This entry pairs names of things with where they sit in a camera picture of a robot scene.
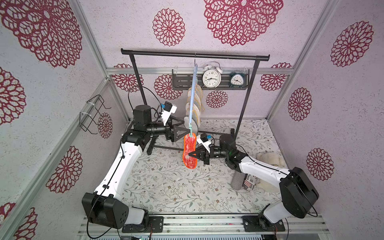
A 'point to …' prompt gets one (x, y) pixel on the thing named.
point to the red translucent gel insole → (189, 146)
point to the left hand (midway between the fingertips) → (185, 127)
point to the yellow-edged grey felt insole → (195, 113)
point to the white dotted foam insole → (194, 127)
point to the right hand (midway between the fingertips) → (189, 152)
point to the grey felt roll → (237, 180)
